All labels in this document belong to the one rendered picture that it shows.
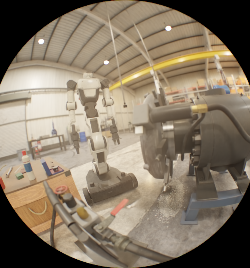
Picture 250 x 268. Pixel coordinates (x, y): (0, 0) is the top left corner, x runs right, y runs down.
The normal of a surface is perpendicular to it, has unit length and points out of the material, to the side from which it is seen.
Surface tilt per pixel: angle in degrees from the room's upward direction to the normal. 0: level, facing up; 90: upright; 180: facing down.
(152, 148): 91
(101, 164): 30
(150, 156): 98
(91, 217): 0
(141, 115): 67
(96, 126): 80
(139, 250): 19
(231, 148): 104
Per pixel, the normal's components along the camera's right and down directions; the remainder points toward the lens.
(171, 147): -0.50, 0.38
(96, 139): 0.36, -0.40
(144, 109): -0.57, -0.23
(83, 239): -0.04, -0.97
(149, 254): 0.14, -0.82
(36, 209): 0.82, -0.08
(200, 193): -0.16, -0.98
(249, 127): -0.57, 0.01
